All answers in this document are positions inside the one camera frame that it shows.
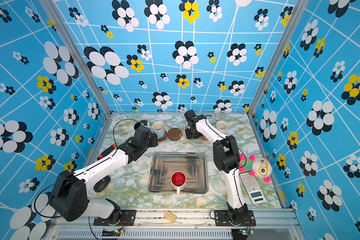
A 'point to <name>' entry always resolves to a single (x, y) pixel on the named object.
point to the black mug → (136, 125)
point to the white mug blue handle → (158, 128)
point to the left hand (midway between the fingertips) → (154, 135)
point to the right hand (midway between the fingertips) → (193, 136)
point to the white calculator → (253, 188)
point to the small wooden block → (170, 216)
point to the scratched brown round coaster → (174, 134)
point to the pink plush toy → (259, 167)
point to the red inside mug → (178, 179)
